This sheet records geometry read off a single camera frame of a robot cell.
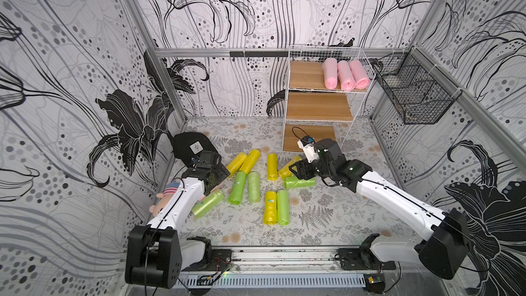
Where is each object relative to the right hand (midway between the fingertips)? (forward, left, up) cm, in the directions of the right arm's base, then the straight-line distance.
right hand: (297, 163), depth 79 cm
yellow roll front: (-16, +11, -14) cm, 24 cm away
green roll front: (-12, +6, -14) cm, 20 cm away
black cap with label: (+16, +52, -10) cm, 55 cm away
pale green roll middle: (-3, +18, -14) cm, 23 cm away
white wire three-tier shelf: (+23, -7, +8) cm, 25 cm away
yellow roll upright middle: (+7, +10, -15) cm, 20 cm away
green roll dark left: (-7, +25, -14) cm, 30 cm away
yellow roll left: (+10, +21, -14) cm, 27 cm away
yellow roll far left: (+8, +29, -14) cm, 33 cm away
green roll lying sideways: (-1, 0, -13) cm, 13 cm away
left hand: (-2, +31, -10) cm, 33 cm away
